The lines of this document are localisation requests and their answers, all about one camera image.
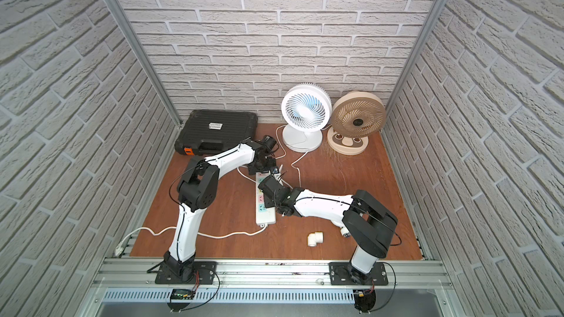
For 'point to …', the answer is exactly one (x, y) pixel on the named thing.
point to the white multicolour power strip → (264, 216)
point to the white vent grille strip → (164, 296)
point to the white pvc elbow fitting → (313, 238)
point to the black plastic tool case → (211, 132)
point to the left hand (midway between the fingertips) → (263, 165)
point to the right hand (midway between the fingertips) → (272, 193)
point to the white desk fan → (305, 109)
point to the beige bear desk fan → (355, 117)
